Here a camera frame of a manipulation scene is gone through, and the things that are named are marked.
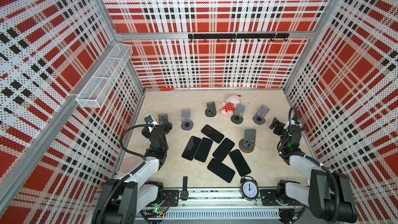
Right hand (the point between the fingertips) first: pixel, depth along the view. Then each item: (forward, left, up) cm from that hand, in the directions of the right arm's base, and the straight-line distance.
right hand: (281, 121), depth 87 cm
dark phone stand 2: (+11, +22, -11) cm, 27 cm away
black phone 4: (-22, +35, -13) cm, 44 cm away
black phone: (0, +40, -13) cm, 42 cm away
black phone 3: (-19, +25, -12) cm, 33 cm away
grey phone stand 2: (+7, +57, -12) cm, 58 cm away
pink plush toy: (+17, +28, -7) cm, 34 cm away
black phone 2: (-11, +33, -13) cm, 37 cm away
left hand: (-2, +71, +4) cm, 71 cm away
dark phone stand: (+15, +40, -9) cm, 44 cm away
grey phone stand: (-2, +66, +7) cm, 67 cm away
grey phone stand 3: (+8, +9, -8) cm, 14 cm away
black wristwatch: (-34, +54, -11) cm, 65 cm away
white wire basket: (+18, +108, +11) cm, 110 cm away
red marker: (+43, +77, -15) cm, 90 cm away
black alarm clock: (-32, +22, -10) cm, 40 cm away
